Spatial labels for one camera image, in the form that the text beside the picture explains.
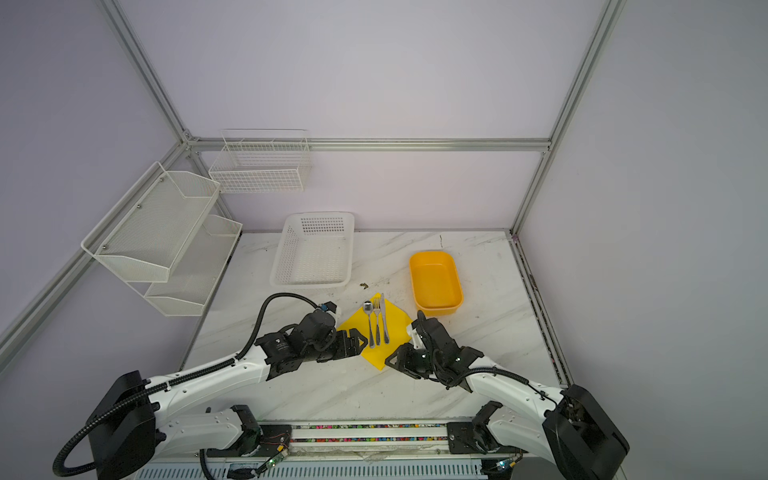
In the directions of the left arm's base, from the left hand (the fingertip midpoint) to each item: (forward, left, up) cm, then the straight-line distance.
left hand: (355, 346), depth 80 cm
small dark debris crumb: (+27, 0, -10) cm, 29 cm away
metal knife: (+10, -8, -9) cm, 15 cm away
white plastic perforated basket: (+46, +22, -12) cm, 53 cm away
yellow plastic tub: (+28, -25, -9) cm, 39 cm away
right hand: (-4, -9, -2) cm, 10 cm away
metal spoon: (+17, -2, -9) cm, 20 cm away
